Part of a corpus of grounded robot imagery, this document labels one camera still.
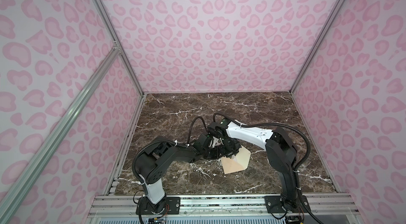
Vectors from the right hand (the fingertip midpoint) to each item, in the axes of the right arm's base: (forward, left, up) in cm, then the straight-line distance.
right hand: (231, 155), depth 83 cm
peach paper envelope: (-2, -4, -5) cm, 7 cm away
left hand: (+3, +3, -3) cm, 5 cm away
